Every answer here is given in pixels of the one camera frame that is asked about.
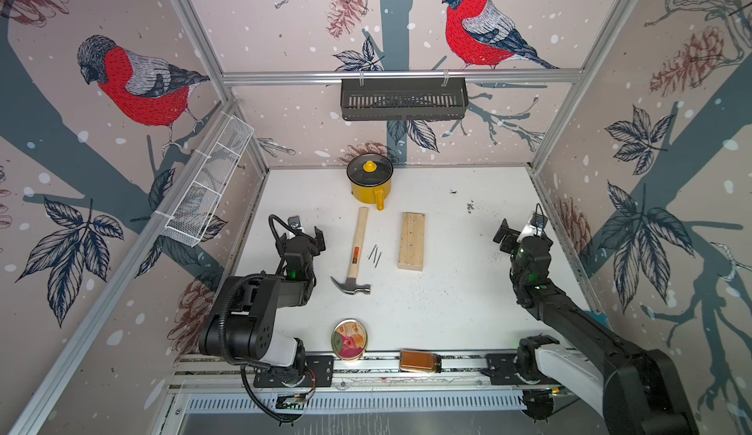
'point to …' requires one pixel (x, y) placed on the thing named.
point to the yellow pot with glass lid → (370, 178)
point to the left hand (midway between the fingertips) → (305, 224)
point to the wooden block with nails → (411, 249)
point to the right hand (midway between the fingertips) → (521, 221)
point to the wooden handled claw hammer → (352, 287)
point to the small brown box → (422, 362)
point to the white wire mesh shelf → (208, 181)
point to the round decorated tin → (349, 339)
